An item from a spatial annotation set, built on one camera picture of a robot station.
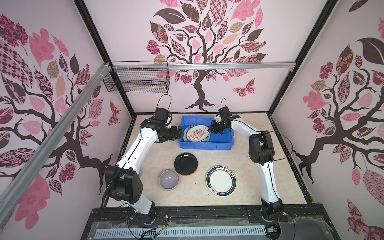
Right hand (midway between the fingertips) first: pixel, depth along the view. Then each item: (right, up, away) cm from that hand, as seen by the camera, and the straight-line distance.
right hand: (208, 127), depth 102 cm
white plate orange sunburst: (-8, -4, +1) cm, 9 cm away
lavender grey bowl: (-24, -30, -17) cm, 42 cm away
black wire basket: (-57, +39, +20) cm, 72 cm away
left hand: (-20, -6, -20) cm, 28 cm away
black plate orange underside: (-15, -23, -12) cm, 29 cm away
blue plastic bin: (+11, -9, -6) cm, 16 cm away
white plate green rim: (+6, -31, -17) cm, 36 cm away
